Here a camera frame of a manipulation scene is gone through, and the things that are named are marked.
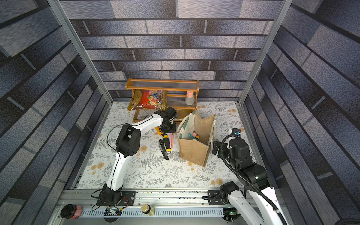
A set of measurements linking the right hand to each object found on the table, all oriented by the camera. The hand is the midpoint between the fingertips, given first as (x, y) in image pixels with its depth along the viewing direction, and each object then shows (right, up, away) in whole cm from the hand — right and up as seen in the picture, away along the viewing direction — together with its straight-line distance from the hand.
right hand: (222, 142), depth 69 cm
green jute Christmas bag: (-10, -2, +27) cm, 29 cm away
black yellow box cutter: (-32, -8, +23) cm, 40 cm away
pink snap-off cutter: (-28, -4, +26) cm, 38 cm away
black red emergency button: (-73, -32, -5) cm, 79 cm away
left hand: (-25, +2, +31) cm, 40 cm away
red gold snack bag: (-42, +25, +25) cm, 54 cm away
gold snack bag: (-21, +15, +34) cm, 43 cm away
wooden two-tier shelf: (-20, +29, +31) cm, 47 cm away
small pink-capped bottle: (-15, +25, +27) cm, 39 cm away
